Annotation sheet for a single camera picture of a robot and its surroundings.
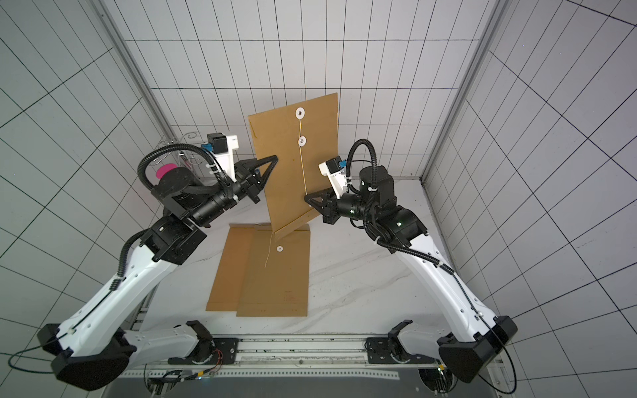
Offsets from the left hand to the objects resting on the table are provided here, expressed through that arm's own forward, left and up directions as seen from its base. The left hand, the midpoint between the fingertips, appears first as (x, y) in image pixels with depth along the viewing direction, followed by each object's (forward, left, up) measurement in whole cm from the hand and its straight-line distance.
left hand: (276, 165), depth 54 cm
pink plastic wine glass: (+22, +46, -23) cm, 56 cm away
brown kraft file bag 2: (-9, +22, -48) cm, 54 cm away
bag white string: (+5, +10, -49) cm, 50 cm away
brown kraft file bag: (-7, +6, -49) cm, 50 cm away
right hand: (0, -7, -10) cm, 12 cm away
